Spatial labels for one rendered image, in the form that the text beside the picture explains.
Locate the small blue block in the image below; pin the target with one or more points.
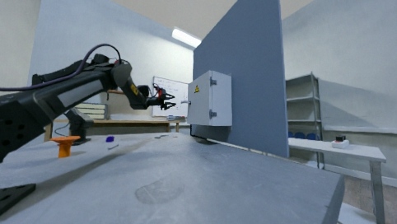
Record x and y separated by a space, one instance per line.
110 139

